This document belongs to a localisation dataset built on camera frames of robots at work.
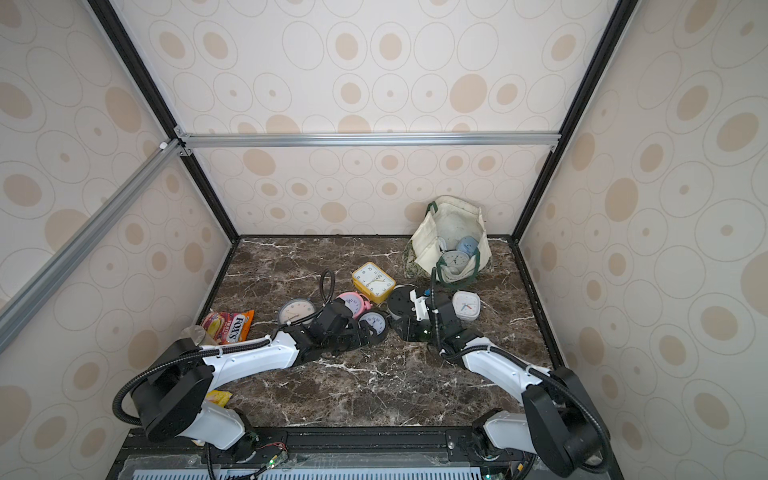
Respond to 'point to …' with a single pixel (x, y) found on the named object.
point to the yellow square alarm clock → (374, 281)
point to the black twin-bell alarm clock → (378, 319)
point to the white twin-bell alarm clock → (455, 261)
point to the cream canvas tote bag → (447, 219)
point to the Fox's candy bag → (228, 327)
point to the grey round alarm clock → (295, 309)
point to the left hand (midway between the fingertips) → (377, 336)
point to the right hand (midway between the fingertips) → (407, 322)
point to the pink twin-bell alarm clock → (356, 303)
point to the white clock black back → (400, 301)
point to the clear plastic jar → (195, 333)
